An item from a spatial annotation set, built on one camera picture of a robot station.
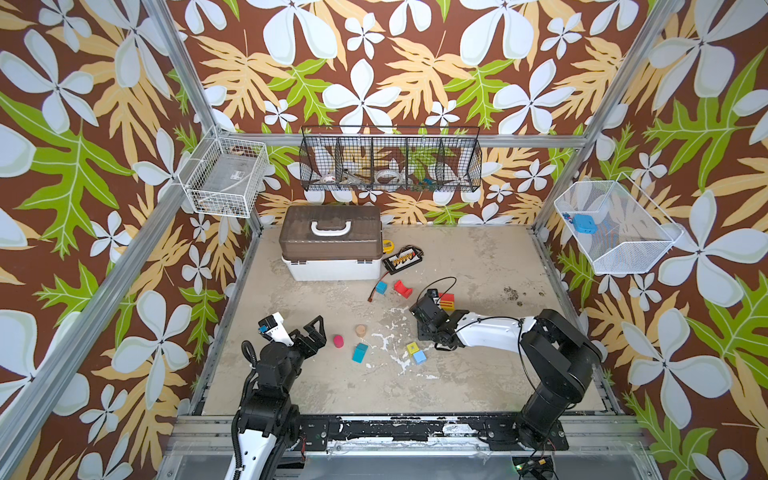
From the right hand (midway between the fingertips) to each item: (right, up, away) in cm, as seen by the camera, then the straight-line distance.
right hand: (423, 326), depth 94 cm
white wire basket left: (-59, +46, -7) cm, 75 cm away
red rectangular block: (+5, +11, -11) cm, 16 cm away
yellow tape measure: (-11, +25, +17) cm, 32 cm away
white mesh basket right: (+53, +31, -10) cm, 62 cm away
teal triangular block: (-20, -7, -6) cm, 22 cm away
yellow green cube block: (-4, -5, -7) cm, 10 cm away
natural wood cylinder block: (-20, -1, -3) cm, 20 cm away
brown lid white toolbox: (-29, +26, -5) cm, 39 cm away
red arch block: (-7, +12, +8) cm, 16 cm away
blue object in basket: (+47, +32, -7) cm, 57 cm away
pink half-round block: (-26, -4, -4) cm, 27 cm away
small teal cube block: (-13, +12, +8) cm, 19 cm away
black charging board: (-4, +22, +15) cm, 27 cm away
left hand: (-33, +5, -14) cm, 36 cm away
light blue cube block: (-2, -7, -9) cm, 12 cm away
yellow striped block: (+8, +6, +2) cm, 10 cm away
